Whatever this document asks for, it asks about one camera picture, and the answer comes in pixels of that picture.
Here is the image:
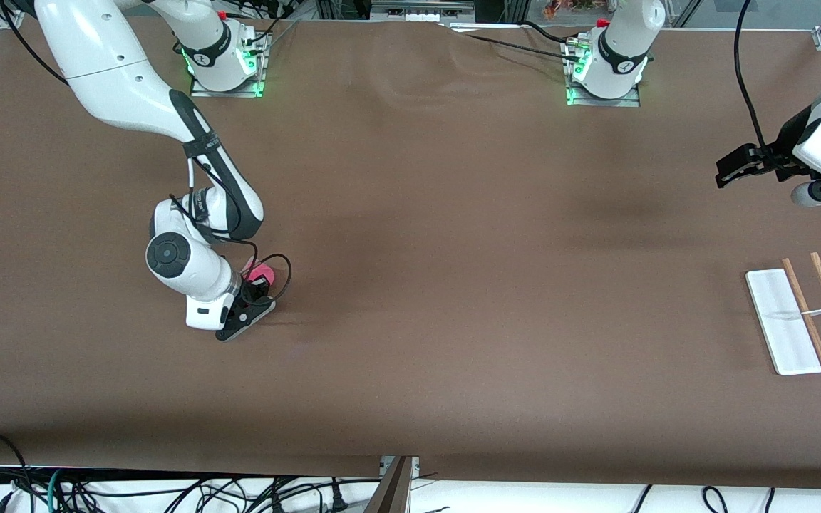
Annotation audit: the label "pink towel with grey back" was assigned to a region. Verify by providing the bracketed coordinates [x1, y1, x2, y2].
[242, 260, 274, 287]

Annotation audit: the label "white rack base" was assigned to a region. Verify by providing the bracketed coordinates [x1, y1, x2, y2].
[745, 269, 821, 376]

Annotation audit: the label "brown table cover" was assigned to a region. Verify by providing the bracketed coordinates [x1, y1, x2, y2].
[0, 13, 821, 492]

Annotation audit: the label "orange objects behind table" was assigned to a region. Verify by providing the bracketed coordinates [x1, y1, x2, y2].
[542, 0, 611, 19]

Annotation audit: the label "grey box with white sockets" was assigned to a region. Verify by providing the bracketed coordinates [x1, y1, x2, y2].
[371, 0, 475, 22]

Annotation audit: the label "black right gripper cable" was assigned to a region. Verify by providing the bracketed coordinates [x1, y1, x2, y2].
[0, 0, 292, 307]

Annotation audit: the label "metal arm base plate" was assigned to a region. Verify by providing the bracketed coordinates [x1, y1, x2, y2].
[190, 32, 267, 98]
[564, 39, 641, 108]

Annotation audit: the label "black floor cable bundle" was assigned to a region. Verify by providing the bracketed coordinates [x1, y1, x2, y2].
[61, 474, 383, 513]

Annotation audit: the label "aluminium frame post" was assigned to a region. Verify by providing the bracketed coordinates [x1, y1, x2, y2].
[364, 456, 418, 513]

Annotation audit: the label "black cable on table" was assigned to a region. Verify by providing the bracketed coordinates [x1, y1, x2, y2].
[446, 21, 586, 61]

